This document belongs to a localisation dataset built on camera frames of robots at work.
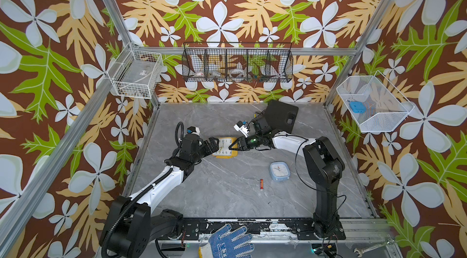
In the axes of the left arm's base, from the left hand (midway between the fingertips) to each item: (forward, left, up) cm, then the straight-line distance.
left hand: (213, 140), depth 86 cm
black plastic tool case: (+22, -38, -8) cm, 45 cm away
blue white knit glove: (-40, -7, -13) cm, 43 cm away
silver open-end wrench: (-43, -59, -12) cm, 74 cm away
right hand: (-1, -9, -4) cm, 10 cm away
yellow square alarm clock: (-2, -5, -7) cm, 9 cm away
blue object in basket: (+11, -68, +12) cm, 70 cm away
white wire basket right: (+12, -75, +14) cm, 77 cm away
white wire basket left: (+25, +38, +20) cm, 50 cm away
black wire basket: (+39, -12, +17) cm, 45 cm away
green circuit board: (-41, -46, -18) cm, 64 cm away
